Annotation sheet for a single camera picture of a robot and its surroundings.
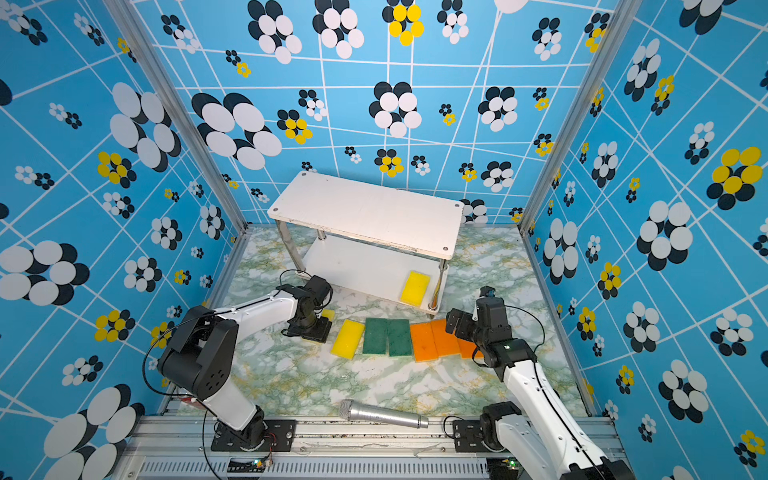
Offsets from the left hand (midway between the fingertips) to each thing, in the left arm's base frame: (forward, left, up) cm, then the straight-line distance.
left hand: (318, 334), depth 92 cm
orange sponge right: (-11, -41, +17) cm, 46 cm away
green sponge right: (-2, -25, +2) cm, 25 cm away
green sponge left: (-1, -18, +2) cm, 18 cm away
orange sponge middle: (-4, -39, +3) cm, 39 cm away
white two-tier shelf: (+9, -17, +34) cm, 39 cm away
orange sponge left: (-3, -32, +3) cm, 33 cm away
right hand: (0, -44, +10) cm, 45 cm away
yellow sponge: (+12, -30, +7) cm, 33 cm away
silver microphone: (-22, -13, +4) cm, 26 cm away
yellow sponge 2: (-2, -9, 0) cm, 10 cm away
